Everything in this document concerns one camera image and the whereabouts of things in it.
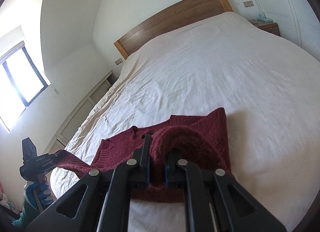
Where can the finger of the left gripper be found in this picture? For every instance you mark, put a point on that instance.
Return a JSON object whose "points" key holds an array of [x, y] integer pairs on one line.
{"points": [[58, 156]]}

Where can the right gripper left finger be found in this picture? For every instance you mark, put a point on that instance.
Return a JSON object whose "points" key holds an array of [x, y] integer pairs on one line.
{"points": [[99, 201]]}

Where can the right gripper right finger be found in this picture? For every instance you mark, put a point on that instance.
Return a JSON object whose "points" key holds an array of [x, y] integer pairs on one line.
{"points": [[214, 200]]}

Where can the dark red knitted sweater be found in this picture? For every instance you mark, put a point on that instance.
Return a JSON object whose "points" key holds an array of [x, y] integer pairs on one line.
{"points": [[202, 140]]}

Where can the teal sleeved left forearm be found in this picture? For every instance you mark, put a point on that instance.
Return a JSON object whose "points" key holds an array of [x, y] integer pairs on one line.
{"points": [[29, 213]]}

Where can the blue gloved left hand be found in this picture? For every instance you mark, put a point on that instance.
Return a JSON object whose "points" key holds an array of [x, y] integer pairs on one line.
{"points": [[43, 191]]}

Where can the white bed sheet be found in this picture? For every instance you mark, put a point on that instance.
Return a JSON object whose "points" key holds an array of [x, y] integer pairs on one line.
{"points": [[268, 86]]}

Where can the wooden nightstand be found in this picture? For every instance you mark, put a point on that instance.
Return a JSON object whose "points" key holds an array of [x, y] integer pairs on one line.
{"points": [[271, 27]]}

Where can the items on nightstand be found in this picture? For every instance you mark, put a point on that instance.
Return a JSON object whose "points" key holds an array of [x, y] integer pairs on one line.
{"points": [[262, 18]]}

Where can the wooden headboard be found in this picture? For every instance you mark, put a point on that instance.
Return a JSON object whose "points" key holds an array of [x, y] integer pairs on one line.
{"points": [[178, 15]]}

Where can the window with dark frame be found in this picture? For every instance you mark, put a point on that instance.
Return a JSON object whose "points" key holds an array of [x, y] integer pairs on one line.
{"points": [[21, 84]]}

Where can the beige wall switch plate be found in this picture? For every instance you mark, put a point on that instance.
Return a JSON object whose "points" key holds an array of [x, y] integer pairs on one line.
{"points": [[118, 61]]}

